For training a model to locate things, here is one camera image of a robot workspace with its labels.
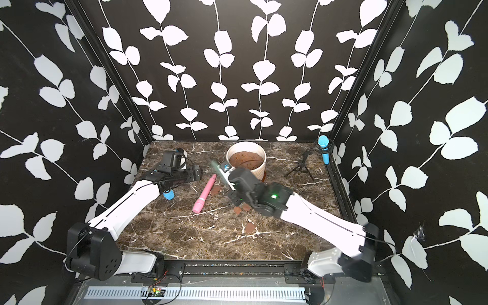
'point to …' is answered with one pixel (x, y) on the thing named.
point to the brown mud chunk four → (249, 227)
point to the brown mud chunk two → (246, 207)
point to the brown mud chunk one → (237, 210)
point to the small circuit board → (155, 291)
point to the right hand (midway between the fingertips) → (230, 180)
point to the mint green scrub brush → (221, 174)
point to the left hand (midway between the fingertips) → (195, 169)
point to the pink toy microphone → (198, 206)
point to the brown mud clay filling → (248, 159)
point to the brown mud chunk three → (215, 189)
